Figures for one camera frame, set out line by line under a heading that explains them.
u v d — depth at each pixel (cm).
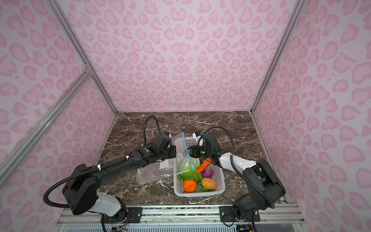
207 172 81
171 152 75
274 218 72
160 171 89
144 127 109
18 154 53
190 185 77
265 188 43
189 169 77
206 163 84
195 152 76
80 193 42
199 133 80
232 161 54
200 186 80
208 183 78
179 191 76
